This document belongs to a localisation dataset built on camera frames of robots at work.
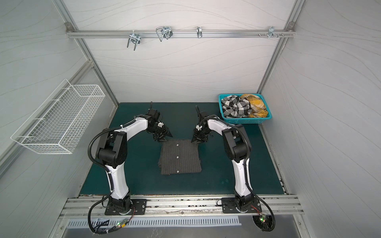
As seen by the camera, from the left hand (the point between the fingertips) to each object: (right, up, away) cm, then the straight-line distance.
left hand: (172, 135), depth 95 cm
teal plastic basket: (+52, +10, +7) cm, 54 cm away
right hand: (+15, -2, +2) cm, 15 cm away
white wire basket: (-50, +9, -26) cm, 57 cm away
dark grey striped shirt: (+5, -12, -7) cm, 15 cm away
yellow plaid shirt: (+60, +18, +9) cm, 63 cm away
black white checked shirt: (+43, +19, +14) cm, 49 cm away
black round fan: (+49, -41, -23) cm, 68 cm away
